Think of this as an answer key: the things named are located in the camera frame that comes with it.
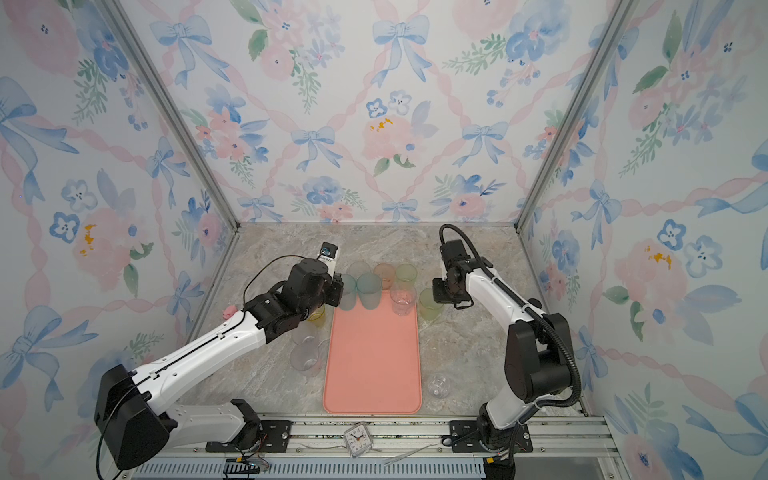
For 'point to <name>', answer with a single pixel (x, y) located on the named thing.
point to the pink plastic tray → (373, 361)
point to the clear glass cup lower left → (308, 357)
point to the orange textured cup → (387, 274)
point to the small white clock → (359, 439)
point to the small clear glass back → (358, 269)
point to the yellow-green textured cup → (429, 309)
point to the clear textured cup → (402, 299)
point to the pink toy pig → (229, 312)
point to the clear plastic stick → (408, 453)
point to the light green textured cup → (406, 274)
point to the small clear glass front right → (439, 386)
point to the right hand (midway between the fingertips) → (442, 294)
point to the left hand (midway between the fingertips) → (339, 272)
